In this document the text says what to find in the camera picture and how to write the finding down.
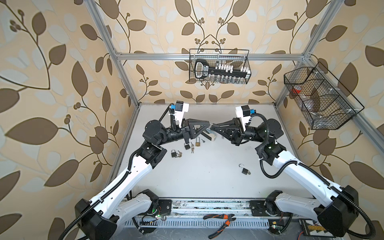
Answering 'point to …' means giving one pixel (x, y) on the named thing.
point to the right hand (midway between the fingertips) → (215, 129)
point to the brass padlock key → (203, 141)
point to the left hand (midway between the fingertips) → (209, 127)
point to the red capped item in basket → (296, 89)
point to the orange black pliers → (229, 218)
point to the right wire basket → (324, 102)
